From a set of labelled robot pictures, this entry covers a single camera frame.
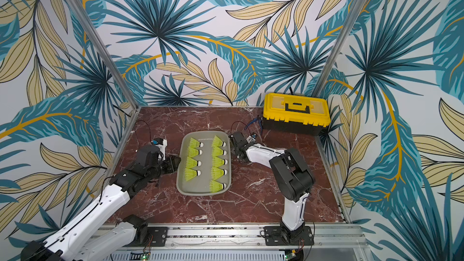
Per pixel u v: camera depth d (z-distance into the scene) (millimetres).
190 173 863
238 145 759
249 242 732
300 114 968
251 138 878
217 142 996
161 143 717
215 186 814
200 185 867
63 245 396
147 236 707
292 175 495
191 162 913
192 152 939
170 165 692
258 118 1136
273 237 731
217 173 872
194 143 975
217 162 916
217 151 945
